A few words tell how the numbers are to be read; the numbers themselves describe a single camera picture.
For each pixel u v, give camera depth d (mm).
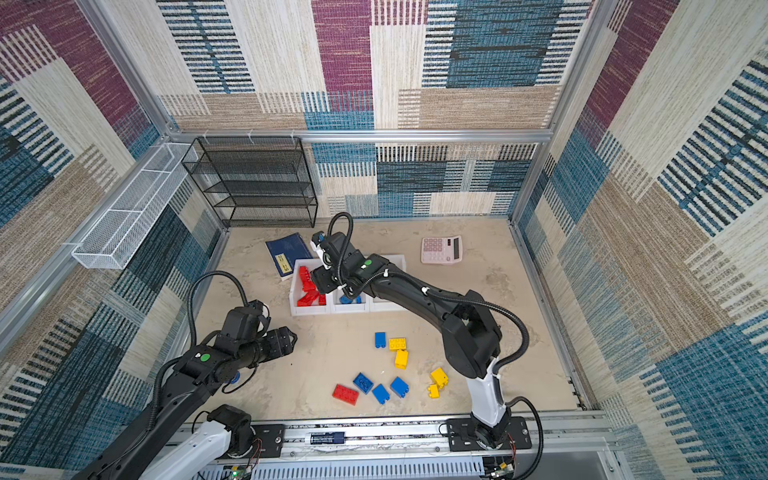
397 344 873
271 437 741
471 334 478
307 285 1021
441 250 1085
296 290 946
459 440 730
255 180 1085
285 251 1108
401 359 848
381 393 808
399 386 807
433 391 803
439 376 811
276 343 699
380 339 896
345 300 962
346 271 641
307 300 964
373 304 916
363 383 818
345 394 794
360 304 961
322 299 964
